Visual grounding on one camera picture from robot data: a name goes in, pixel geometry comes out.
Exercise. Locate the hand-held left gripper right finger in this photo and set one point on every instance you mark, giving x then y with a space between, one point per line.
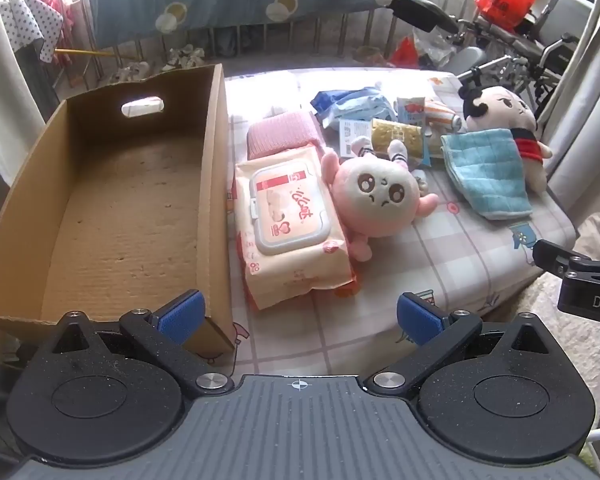
420 317

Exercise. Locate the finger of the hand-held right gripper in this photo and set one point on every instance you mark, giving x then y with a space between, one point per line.
555 255

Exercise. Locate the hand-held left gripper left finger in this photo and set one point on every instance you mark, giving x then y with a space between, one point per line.
182 316

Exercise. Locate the light blue towel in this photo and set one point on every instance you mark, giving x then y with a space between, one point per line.
485 175

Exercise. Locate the brown cardboard box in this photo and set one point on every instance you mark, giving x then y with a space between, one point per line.
130 200

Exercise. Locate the pink round plush doll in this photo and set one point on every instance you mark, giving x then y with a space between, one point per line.
375 195

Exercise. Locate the white box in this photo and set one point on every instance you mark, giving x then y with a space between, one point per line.
350 132

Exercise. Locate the light blue plastic packet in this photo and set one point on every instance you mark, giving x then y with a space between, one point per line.
365 107

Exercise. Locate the dark blue plastic packet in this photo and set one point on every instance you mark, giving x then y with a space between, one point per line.
330 97

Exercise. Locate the checked printed sheet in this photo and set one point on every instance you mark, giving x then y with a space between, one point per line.
455 270

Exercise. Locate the white curtain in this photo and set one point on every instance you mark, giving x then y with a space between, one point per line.
590 110
0 110

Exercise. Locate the pink wet wipes pack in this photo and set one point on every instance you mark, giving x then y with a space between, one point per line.
290 210

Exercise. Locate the black-haired plush doll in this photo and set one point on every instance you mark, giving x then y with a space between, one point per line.
500 110

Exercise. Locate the white orange striped packet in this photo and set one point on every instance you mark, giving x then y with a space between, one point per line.
442 116

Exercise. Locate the gold snack packet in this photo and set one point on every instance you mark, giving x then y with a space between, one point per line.
400 135

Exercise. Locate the pink folded towel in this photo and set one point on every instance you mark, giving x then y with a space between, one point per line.
280 132

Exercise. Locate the clear plastic bag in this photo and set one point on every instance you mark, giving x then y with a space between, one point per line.
435 46

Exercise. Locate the white shoe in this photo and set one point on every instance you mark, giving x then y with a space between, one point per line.
184 57
130 71

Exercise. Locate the small red plastic bag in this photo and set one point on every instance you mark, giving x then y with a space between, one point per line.
405 53

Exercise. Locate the yellow stick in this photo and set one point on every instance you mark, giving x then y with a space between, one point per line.
85 52

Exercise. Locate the metal railing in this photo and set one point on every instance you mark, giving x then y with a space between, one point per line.
330 35

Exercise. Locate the white polka dot cloth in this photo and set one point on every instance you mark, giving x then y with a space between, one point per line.
25 25

